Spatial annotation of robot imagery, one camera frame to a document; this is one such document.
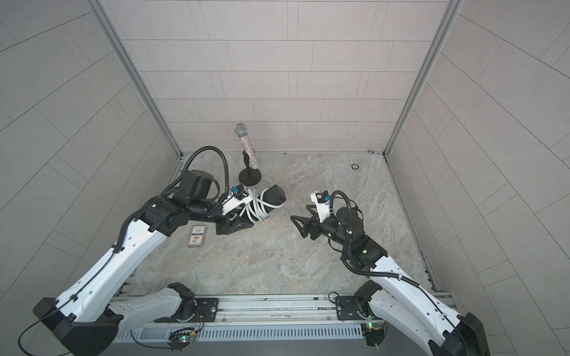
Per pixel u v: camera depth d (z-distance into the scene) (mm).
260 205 590
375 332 680
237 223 561
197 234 850
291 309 723
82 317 357
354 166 1117
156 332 683
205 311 708
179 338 654
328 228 642
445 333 394
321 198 608
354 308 709
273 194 612
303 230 633
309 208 733
